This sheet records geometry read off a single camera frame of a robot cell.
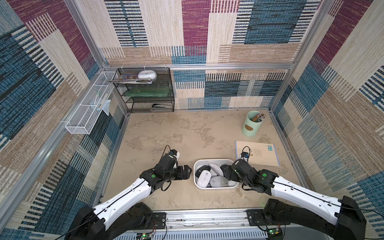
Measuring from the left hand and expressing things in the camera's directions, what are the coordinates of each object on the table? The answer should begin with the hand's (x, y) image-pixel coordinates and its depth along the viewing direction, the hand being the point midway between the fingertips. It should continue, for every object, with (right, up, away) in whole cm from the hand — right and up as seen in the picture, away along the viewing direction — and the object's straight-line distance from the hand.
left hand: (185, 169), depth 82 cm
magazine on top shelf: (-33, +52, +10) cm, 63 cm away
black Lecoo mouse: (+12, -1, +7) cm, 14 cm away
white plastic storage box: (+21, +1, +9) cm, 23 cm away
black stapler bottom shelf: (-20, +38, +28) cm, 52 cm away
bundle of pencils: (+45, +29, +12) cm, 54 cm away
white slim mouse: (+17, 0, +3) cm, 17 cm away
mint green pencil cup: (+41, +22, +17) cm, 49 cm away
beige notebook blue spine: (+48, +6, +15) cm, 50 cm away
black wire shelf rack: (-23, +45, +31) cm, 59 cm away
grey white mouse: (+18, -6, -1) cm, 19 cm away
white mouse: (+10, -5, -1) cm, 11 cm away
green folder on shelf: (-26, +47, +20) cm, 57 cm away
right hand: (+25, 0, 0) cm, 25 cm away
